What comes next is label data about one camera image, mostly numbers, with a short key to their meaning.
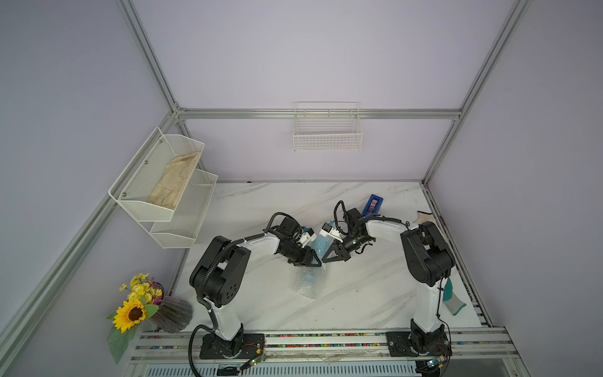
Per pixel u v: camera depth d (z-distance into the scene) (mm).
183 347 748
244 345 735
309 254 807
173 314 719
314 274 820
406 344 733
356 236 769
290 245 802
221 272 485
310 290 840
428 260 537
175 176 813
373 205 1033
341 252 814
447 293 851
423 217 1061
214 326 583
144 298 594
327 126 946
